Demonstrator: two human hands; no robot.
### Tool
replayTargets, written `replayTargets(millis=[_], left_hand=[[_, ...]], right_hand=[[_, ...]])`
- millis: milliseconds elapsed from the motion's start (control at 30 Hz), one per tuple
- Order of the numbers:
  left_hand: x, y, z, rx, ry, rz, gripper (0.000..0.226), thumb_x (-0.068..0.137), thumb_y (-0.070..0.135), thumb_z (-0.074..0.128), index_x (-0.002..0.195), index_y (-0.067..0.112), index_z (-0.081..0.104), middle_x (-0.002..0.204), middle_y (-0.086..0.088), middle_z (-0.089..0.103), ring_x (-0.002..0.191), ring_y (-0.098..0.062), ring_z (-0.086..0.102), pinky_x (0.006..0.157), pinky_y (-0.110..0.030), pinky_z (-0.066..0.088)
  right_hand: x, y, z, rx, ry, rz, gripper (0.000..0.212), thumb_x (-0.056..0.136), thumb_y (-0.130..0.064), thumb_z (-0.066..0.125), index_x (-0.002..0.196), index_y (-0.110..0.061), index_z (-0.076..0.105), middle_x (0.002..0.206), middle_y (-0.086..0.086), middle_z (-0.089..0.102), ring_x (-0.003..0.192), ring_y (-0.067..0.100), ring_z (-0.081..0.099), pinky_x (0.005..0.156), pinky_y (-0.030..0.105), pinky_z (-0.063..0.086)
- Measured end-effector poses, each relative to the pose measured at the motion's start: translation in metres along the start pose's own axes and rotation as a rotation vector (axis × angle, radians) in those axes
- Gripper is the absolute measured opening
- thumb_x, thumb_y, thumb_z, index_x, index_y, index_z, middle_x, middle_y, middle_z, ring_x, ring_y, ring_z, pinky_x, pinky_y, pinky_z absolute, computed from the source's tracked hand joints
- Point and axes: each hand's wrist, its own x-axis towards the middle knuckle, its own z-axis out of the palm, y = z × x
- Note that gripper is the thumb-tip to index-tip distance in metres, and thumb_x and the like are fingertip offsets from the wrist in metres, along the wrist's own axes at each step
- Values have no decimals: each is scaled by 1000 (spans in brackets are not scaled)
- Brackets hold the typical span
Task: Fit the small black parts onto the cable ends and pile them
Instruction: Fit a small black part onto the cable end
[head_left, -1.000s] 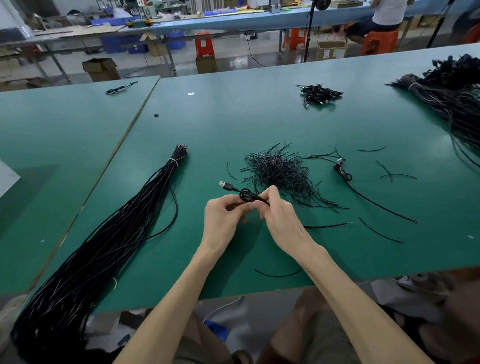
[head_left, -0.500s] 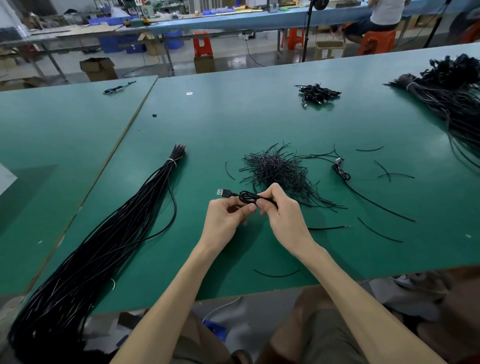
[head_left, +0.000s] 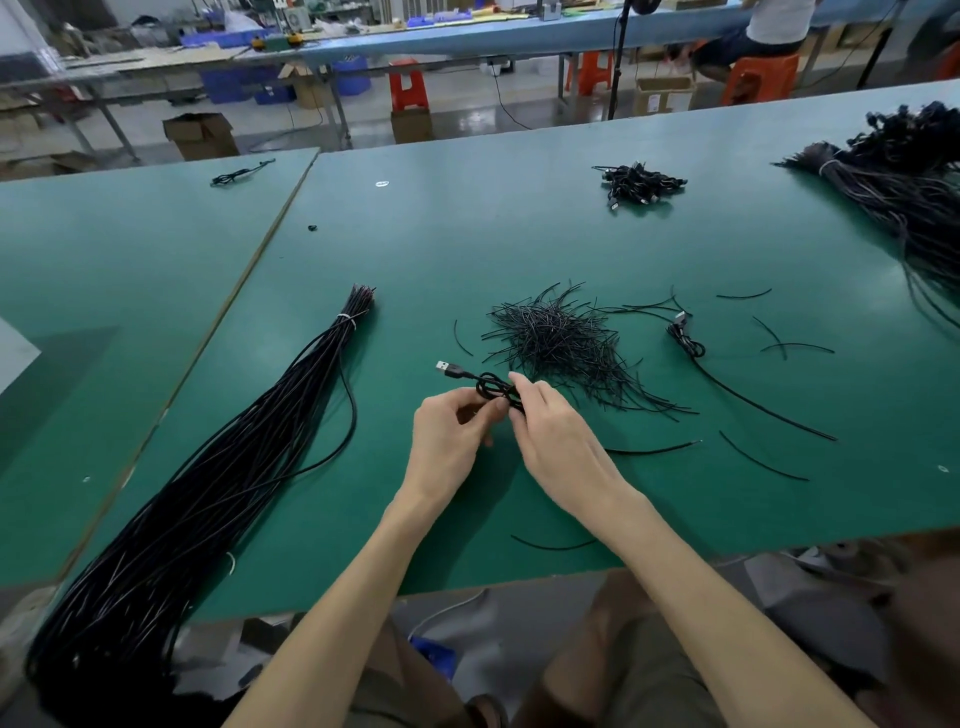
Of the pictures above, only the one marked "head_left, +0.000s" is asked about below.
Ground person's left hand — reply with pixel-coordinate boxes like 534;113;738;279
393;387;509;519

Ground person's right hand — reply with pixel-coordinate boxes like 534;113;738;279
507;375;644;527

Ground pile of black wire ties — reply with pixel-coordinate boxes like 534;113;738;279
481;280;698;420

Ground long black cable bundle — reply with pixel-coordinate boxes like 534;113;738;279
27;285;378;728

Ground small pile of knotted cables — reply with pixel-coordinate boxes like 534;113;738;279
594;162;690;212

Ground small cable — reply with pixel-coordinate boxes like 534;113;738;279
208;157;278;189

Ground large heap of black cables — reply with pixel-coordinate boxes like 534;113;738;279
775;100;960;335

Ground person's left forearm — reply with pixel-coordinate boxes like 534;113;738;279
222;487;452;728

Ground person's right forearm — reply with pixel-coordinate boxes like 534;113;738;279
588;483;879;728

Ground person's brown shorts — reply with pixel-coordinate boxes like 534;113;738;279
352;567;737;728

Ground person's right leg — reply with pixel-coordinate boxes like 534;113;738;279
840;528;960;728

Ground blue plastic item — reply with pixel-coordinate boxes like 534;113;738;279
408;634;462;681

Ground small cardboard box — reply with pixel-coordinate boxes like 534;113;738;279
390;108;437;146

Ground red plastic stool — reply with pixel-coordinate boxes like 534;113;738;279
388;60;432;116

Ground orange plastic stool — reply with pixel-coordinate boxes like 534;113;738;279
718;54;801;107
574;51;614;98

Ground open cardboard box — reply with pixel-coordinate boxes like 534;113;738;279
162;111;240;162

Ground black fan on stand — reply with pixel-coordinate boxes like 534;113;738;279
604;0;665;123

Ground long blue workbench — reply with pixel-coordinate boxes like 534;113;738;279
240;0;960;65

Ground large white box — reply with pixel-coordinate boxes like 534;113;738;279
0;316;42;396

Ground black tripod stand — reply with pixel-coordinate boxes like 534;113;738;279
855;0;902;92

